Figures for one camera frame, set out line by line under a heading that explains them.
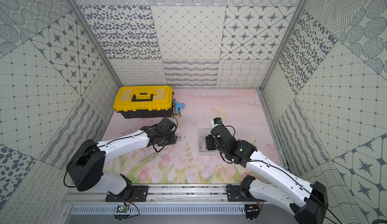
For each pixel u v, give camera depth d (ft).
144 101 2.97
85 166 1.41
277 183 1.45
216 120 2.20
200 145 2.97
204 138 3.04
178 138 3.02
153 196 2.46
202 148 2.93
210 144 2.16
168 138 2.52
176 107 3.49
